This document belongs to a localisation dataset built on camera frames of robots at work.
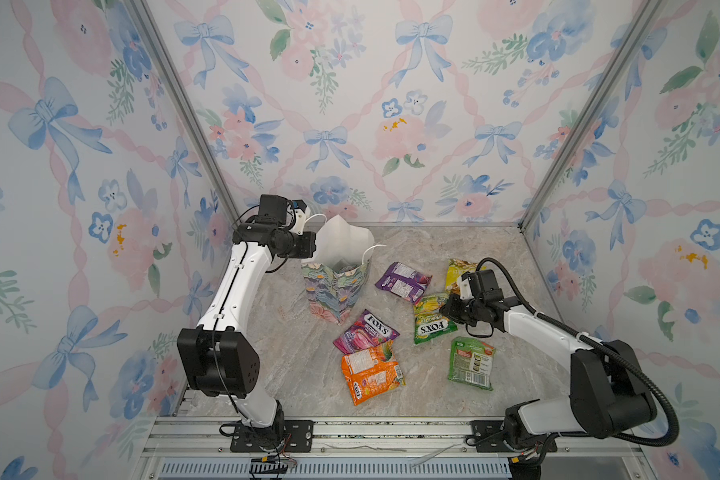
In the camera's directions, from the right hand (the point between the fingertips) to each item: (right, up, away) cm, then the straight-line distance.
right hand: (439, 307), depth 90 cm
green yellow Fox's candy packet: (-3, -4, 0) cm, 5 cm away
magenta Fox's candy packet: (-21, -7, -2) cm, 22 cm away
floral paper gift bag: (-30, +11, -15) cm, 35 cm away
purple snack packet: (-9, +7, +10) cm, 15 cm away
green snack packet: (+8, -15, -4) cm, 17 cm away
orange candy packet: (-21, -16, -9) cm, 28 cm away
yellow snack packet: (+9, +11, +13) cm, 19 cm away
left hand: (-36, +19, -8) cm, 42 cm away
